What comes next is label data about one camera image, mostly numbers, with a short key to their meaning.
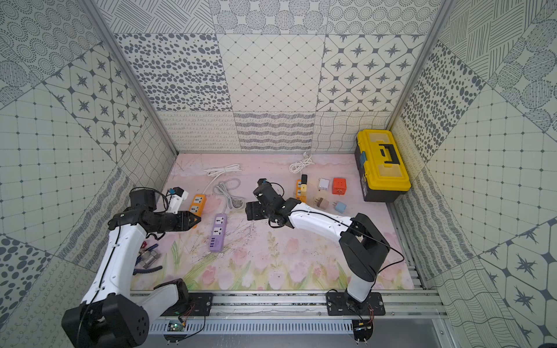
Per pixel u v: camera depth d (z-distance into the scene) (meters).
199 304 0.74
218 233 0.88
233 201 0.99
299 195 1.01
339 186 1.01
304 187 0.98
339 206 0.98
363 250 0.45
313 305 0.76
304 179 1.01
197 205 0.97
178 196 0.71
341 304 0.76
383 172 0.91
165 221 0.66
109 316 0.38
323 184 1.05
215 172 1.08
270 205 0.65
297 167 1.11
